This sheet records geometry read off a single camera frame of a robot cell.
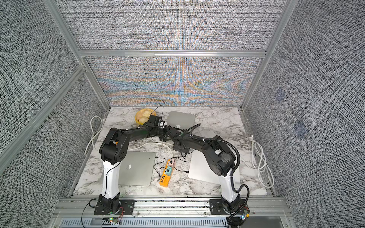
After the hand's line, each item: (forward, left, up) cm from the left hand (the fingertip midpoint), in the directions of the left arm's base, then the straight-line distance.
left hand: (178, 133), depth 97 cm
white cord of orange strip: (-3, +18, -5) cm, 19 cm away
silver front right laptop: (-22, -13, -6) cm, 26 cm away
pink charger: (-22, +4, +1) cm, 23 cm away
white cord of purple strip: (-23, -47, 0) cm, 53 cm away
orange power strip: (-29, +8, -3) cm, 30 cm away
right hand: (-6, -1, -4) cm, 7 cm away
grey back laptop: (+18, -2, -7) cm, 19 cm away
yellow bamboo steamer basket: (+19, +27, -2) cm, 33 cm away
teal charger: (-26, +6, +2) cm, 27 cm away
